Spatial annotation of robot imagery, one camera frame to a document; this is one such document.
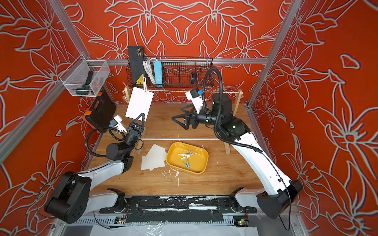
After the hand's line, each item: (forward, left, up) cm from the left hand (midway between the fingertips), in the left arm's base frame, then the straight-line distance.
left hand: (144, 115), depth 66 cm
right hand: (-4, -15, +6) cm, 17 cm away
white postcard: (-2, -5, -36) cm, 36 cm away
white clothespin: (-2, -19, -34) cm, 39 cm away
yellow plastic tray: (-4, -27, -36) cm, 45 cm away
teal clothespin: (-8, -20, -34) cm, 41 cm away
